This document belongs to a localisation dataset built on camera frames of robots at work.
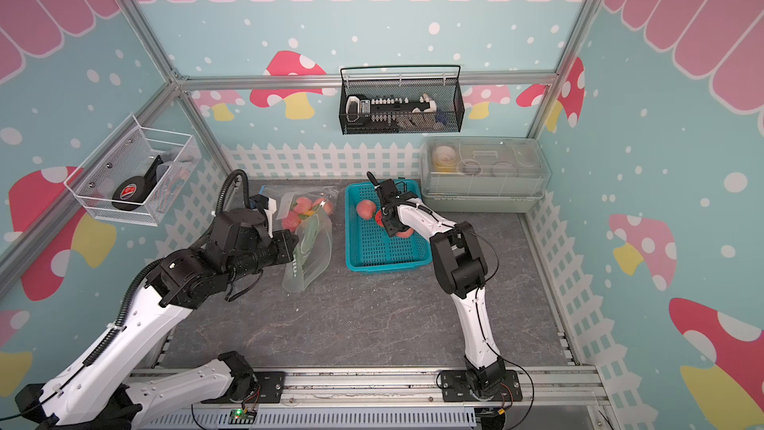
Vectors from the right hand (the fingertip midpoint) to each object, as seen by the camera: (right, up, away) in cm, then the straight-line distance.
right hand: (400, 223), depth 102 cm
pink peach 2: (-26, +5, +6) cm, 27 cm away
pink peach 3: (-12, +5, +3) cm, 14 cm away
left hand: (-25, -3, -34) cm, 42 cm away
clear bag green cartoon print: (-26, -3, -15) cm, 30 cm away
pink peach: (-34, +6, +3) cm, 35 cm away
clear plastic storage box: (+28, +17, 0) cm, 33 cm away
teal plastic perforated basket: (-11, -8, -2) cm, 14 cm away
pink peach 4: (+2, -4, -3) cm, 5 cm away
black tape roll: (-65, +9, -32) cm, 73 cm away
